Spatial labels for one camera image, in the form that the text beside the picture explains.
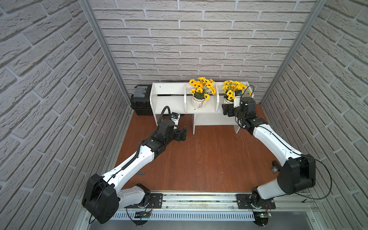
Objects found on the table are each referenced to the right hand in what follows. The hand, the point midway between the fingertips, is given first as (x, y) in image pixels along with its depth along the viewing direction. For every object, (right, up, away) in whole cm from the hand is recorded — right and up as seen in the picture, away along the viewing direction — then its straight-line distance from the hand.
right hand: (232, 103), depth 84 cm
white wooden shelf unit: (-36, +6, +16) cm, 40 cm away
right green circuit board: (+12, -57, -14) cm, 60 cm away
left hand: (-30, -13, -4) cm, 33 cm away
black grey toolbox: (-61, +3, +14) cm, 62 cm away
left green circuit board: (-49, -57, -14) cm, 77 cm away
